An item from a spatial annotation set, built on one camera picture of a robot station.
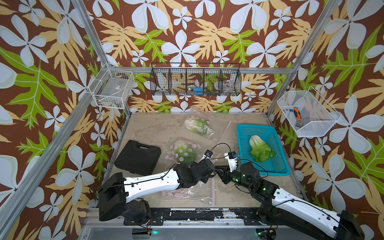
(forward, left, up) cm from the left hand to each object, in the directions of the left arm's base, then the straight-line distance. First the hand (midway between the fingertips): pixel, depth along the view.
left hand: (207, 167), depth 78 cm
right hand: (-2, -3, +2) cm, 4 cm away
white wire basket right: (+24, -57, +15) cm, 64 cm away
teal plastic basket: (+5, -43, -8) cm, 44 cm away
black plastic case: (+8, +41, -7) cm, 42 cm away
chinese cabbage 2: (+33, +3, -6) cm, 33 cm away
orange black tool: (+27, -52, +13) cm, 60 cm away
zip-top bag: (-9, +6, -13) cm, 17 cm away
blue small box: (+44, +4, +15) cm, 47 cm away
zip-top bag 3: (+37, -11, -11) cm, 40 cm away
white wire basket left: (+39, +55, +21) cm, 71 cm away
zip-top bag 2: (+11, +13, -2) cm, 17 cm away
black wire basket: (+52, +23, +19) cm, 60 cm away
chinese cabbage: (+13, -33, -5) cm, 36 cm away
